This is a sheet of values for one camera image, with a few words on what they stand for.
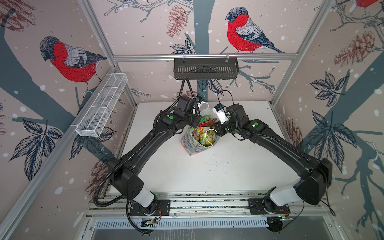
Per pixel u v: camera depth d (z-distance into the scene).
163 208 0.73
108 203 0.43
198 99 0.67
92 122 0.71
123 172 0.41
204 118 0.83
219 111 0.67
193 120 0.69
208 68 1.06
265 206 0.67
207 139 0.78
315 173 0.41
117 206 0.76
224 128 0.66
